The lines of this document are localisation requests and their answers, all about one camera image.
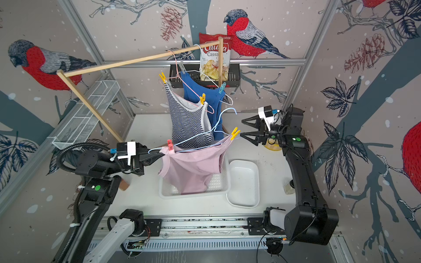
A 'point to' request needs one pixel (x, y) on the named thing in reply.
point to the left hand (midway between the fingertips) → (165, 150)
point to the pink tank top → (192, 170)
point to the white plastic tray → (244, 177)
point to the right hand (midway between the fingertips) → (242, 127)
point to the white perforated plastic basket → (218, 183)
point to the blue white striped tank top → (190, 121)
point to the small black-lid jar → (289, 187)
